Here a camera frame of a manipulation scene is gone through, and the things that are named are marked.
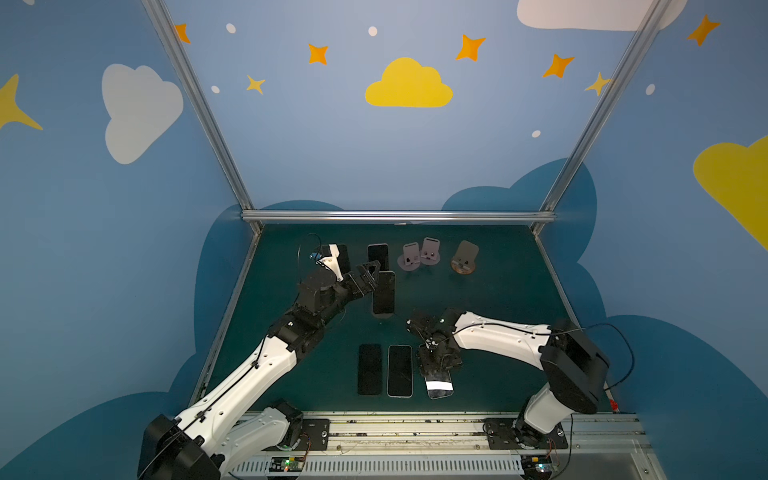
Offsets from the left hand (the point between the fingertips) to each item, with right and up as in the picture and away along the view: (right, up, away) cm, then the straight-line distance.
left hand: (373, 269), depth 73 cm
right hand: (+17, -28, +10) cm, 34 cm away
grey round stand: (+19, +4, +35) cm, 40 cm away
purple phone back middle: (+1, +4, +25) cm, 26 cm away
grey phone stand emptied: (+12, +2, +32) cm, 35 cm away
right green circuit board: (+40, -48, -2) cm, 62 cm away
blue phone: (+3, -9, +18) cm, 20 cm away
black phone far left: (-11, +2, +26) cm, 28 cm away
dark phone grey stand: (-2, -30, +13) cm, 33 cm away
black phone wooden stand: (+18, -33, +7) cm, 38 cm away
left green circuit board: (-21, -47, -2) cm, 52 cm away
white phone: (+7, -31, +11) cm, 33 cm away
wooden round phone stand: (+31, +2, +32) cm, 44 cm away
